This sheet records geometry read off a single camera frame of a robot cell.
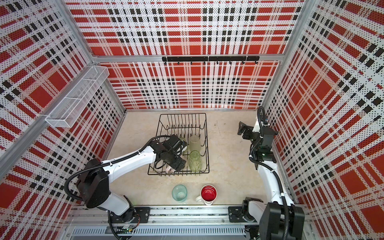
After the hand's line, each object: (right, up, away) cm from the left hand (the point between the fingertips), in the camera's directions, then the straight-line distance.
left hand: (177, 165), depth 83 cm
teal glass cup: (+2, -15, -3) cm, 15 cm away
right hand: (+39, +23, -3) cm, 45 cm away
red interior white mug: (+18, -16, -2) cm, 24 cm away
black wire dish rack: (+7, +20, +19) cm, 29 cm away
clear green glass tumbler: (+10, +2, -1) cm, 11 cm away
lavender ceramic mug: (-3, -1, -4) cm, 6 cm away
